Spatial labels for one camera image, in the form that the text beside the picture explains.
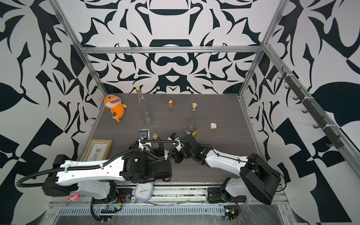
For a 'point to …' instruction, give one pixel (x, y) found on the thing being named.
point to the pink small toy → (73, 198)
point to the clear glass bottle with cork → (145, 110)
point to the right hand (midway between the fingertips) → (168, 152)
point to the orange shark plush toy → (114, 102)
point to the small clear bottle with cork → (155, 145)
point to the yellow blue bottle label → (213, 125)
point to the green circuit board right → (231, 212)
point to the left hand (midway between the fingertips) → (152, 139)
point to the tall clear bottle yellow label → (192, 125)
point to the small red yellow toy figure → (171, 103)
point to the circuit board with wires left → (111, 209)
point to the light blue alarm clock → (144, 191)
